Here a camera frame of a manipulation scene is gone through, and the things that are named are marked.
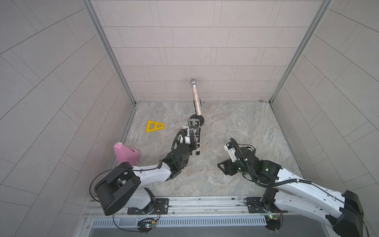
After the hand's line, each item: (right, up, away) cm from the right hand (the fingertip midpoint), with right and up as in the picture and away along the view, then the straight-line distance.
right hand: (221, 165), depth 75 cm
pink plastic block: (-49, +6, -1) cm, 50 cm away
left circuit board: (-36, -23, -10) cm, 44 cm away
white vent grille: (+15, -23, -7) cm, 29 cm away
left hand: (-14, +17, +6) cm, 23 cm away
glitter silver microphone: (-14, +46, +12) cm, 49 cm away
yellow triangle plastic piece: (-45, +16, +24) cm, 54 cm away
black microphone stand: (-9, +23, +30) cm, 39 cm away
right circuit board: (+23, -24, -7) cm, 34 cm away
